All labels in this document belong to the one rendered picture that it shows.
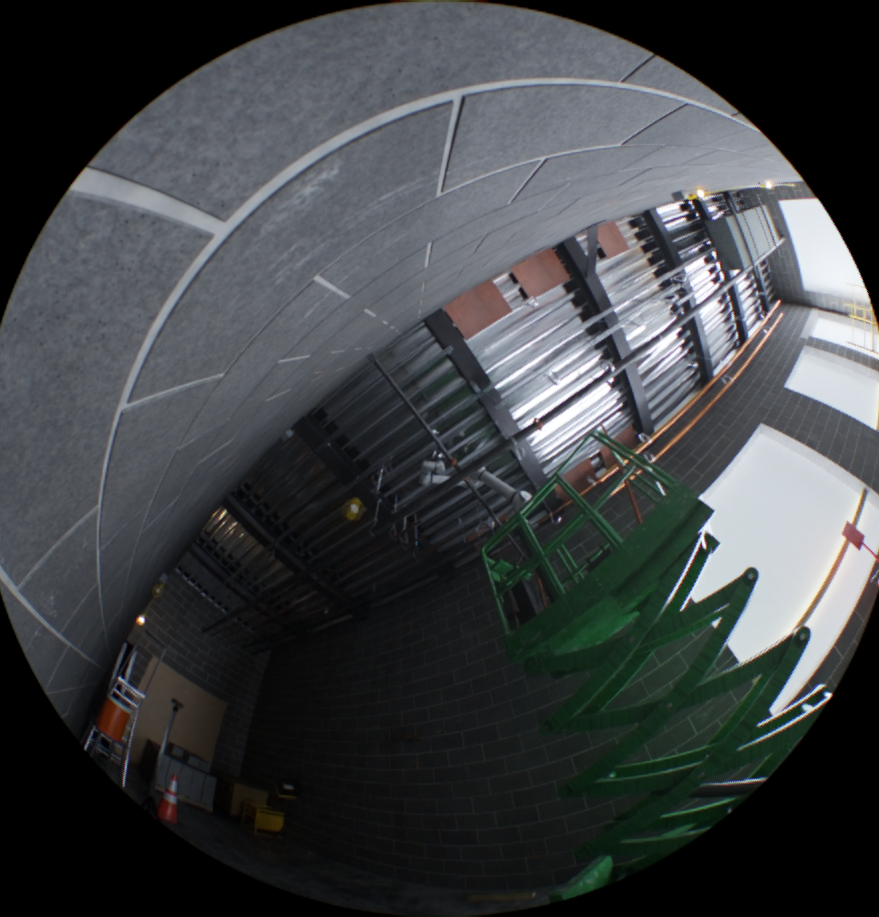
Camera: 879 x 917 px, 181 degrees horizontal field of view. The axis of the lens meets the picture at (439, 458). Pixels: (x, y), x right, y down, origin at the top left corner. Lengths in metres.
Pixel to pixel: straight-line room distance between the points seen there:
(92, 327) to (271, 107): 0.16
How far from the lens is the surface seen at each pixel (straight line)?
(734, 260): 5.41
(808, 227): 9.48
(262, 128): 0.20
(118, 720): 4.13
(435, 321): 2.84
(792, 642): 1.66
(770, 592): 3.53
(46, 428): 0.29
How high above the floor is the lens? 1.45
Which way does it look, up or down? 66 degrees up
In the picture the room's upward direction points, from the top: 12 degrees counter-clockwise
